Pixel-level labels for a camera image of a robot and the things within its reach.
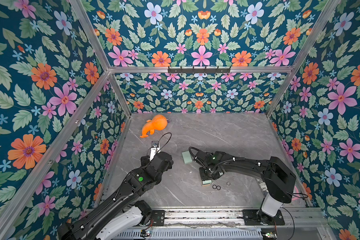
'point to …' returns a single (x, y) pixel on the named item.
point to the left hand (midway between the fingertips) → (162, 156)
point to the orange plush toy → (159, 122)
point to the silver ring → (228, 183)
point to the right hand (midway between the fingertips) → (205, 174)
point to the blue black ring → (218, 187)
